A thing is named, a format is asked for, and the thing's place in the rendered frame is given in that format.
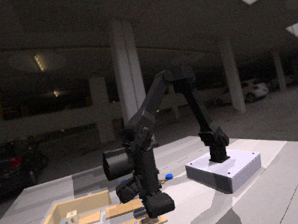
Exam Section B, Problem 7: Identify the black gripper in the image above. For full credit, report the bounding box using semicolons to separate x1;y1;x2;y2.
134;166;175;219

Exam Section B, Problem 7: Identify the orange grid-patterned flat strip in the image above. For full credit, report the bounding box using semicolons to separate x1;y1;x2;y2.
109;198;142;218

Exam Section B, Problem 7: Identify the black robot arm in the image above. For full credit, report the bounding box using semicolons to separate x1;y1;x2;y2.
102;65;231;204

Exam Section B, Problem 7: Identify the tan strip with blue dots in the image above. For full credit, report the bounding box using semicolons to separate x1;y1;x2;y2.
120;213;168;224

